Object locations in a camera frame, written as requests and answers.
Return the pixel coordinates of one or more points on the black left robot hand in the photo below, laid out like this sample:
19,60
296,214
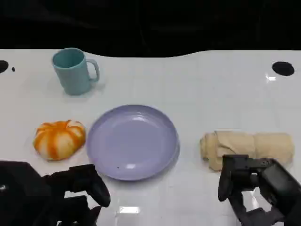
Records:
26,195

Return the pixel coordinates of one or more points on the lilac plate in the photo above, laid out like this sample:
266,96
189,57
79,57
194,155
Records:
131,143

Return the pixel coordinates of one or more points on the beige towel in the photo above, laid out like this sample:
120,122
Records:
254,146

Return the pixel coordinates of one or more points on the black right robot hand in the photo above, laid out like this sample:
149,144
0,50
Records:
279,183

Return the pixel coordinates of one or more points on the orange and white bread roll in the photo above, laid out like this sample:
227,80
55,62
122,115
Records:
58,140

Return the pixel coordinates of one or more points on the pale green mug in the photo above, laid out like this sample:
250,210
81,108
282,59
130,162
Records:
73,73

